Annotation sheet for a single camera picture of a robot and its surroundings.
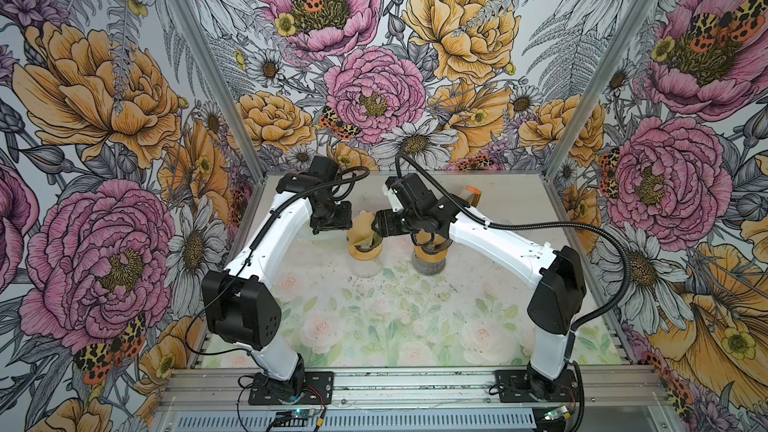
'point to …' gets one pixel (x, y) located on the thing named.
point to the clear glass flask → (365, 268)
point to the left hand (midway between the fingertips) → (342, 233)
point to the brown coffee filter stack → (474, 199)
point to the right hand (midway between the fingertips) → (383, 233)
